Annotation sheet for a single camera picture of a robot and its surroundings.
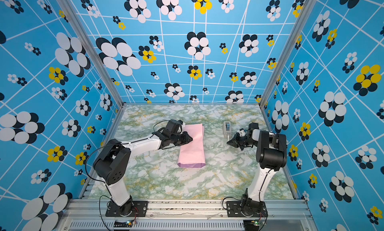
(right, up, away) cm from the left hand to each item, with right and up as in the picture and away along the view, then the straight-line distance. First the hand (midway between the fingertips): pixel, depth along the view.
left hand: (194, 139), depth 90 cm
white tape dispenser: (+23, +7, +12) cm, 26 cm away
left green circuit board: (-31, -37, -20) cm, 52 cm away
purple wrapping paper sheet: (-1, -8, -4) cm, 9 cm away
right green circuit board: (+28, -37, -21) cm, 51 cm away
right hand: (+23, -4, +8) cm, 25 cm away
